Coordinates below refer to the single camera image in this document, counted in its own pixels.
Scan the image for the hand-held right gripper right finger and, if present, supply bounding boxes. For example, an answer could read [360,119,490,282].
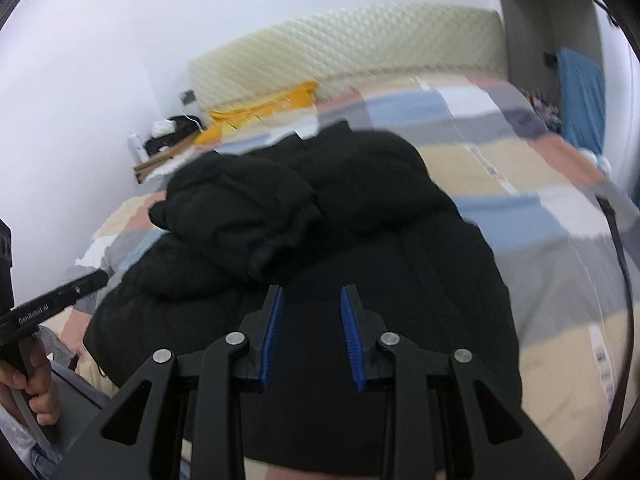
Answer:
[340,284,576,480]

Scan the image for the black wardrobe rail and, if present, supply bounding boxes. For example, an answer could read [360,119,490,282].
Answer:
[592,0,621,26]

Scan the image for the white plush toy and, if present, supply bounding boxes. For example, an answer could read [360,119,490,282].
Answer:
[585,150,613,173]

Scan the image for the blue towel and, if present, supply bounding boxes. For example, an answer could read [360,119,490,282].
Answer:
[556,49,607,153]

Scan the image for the person's left hand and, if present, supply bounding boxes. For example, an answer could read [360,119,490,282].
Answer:
[0,352,61,426]

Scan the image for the wooden nightstand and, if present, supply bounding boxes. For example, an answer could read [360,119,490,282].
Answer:
[132,140,201,183]

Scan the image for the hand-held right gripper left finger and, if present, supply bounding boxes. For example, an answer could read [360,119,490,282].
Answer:
[50,285,286,480]

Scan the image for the cream quilted headboard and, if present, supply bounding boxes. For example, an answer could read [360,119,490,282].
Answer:
[187,4,508,111]

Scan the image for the grey cloth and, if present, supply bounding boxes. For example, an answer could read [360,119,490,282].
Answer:
[37,325,81,371]

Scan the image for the black puffer jacket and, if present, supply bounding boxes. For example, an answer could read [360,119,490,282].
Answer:
[82,120,523,466]

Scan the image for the yellow pillow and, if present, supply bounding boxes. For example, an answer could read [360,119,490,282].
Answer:
[192,79,319,147]

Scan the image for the black strap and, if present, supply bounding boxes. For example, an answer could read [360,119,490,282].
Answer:
[597,195,636,461]

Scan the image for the checkered quilt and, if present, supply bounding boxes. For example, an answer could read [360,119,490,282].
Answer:
[65,72,636,480]

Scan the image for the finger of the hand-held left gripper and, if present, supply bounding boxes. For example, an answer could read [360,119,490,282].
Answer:
[47,269,110,307]

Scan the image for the black bag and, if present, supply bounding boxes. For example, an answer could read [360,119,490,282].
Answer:
[144,115,203,153]

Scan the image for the row of small bottles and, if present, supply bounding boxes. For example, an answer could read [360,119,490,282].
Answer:
[522,89,561,133]

